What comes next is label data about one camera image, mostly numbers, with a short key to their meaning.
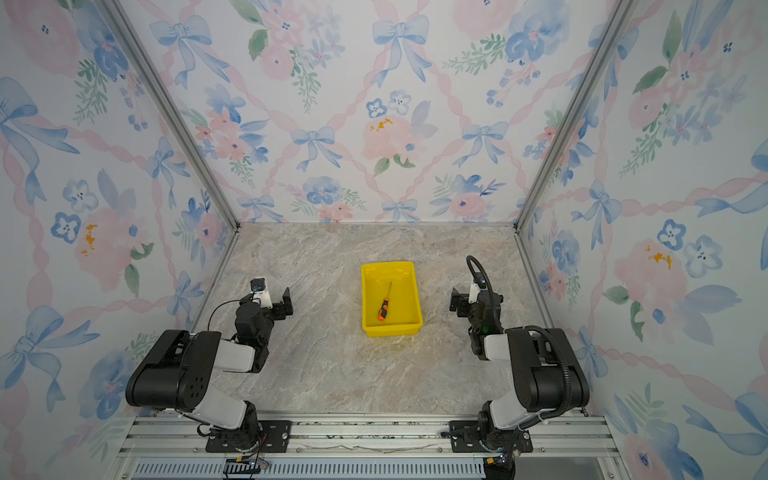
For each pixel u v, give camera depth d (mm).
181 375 450
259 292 785
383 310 947
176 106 874
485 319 718
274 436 744
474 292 833
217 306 1006
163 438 753
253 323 703
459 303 843
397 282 1055
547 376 445
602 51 747
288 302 858
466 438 732
